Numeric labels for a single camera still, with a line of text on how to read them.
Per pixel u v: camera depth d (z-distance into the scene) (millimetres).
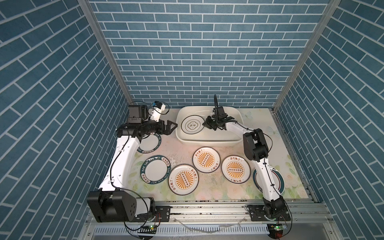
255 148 646
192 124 1087
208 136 1052
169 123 667
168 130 662
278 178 852
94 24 753
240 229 706
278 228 707
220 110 889
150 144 943
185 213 753
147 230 722
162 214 734
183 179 845
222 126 860
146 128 625
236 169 887
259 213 736
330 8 712
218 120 866
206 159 932
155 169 894
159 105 656
